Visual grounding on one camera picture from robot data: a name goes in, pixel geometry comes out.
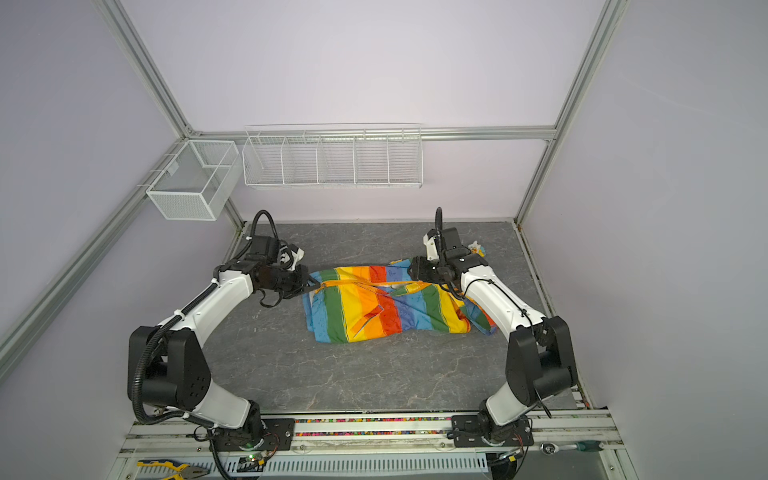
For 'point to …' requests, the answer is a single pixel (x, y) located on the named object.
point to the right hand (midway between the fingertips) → (416, 272)
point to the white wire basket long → (333, 156)
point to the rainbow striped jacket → (362, 303)
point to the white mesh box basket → (197, 181)
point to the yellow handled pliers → (184, 469)
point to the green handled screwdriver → (550, 448)
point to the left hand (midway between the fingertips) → (319, 287)
